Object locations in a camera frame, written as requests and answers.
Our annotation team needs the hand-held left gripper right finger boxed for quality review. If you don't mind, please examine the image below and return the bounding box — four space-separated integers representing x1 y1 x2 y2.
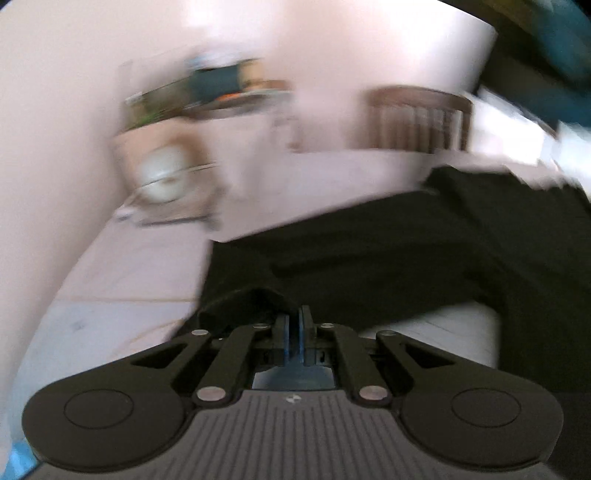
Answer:
299 305 458 408

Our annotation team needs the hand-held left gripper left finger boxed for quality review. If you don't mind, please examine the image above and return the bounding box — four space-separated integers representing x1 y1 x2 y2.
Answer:
131 313 291 408

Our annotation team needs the black long-sleeve shirt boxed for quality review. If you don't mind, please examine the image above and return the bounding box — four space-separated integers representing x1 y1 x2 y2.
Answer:
194 165 591 402

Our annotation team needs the white round object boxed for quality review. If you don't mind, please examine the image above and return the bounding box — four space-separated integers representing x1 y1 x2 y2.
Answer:
137 147 219 205

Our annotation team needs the white drawer cabinet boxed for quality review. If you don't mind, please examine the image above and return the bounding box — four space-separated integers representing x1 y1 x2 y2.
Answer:
111 88 301 227

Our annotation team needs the blue box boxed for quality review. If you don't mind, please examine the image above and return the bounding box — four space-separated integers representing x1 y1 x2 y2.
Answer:
189 62 246 105

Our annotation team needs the wooden slat-back chair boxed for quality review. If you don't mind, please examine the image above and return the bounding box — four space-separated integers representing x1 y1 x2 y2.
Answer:
368 87 475 154

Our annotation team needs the teal cloth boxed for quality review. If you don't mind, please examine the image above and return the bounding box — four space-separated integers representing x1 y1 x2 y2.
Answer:
485 0 591 126

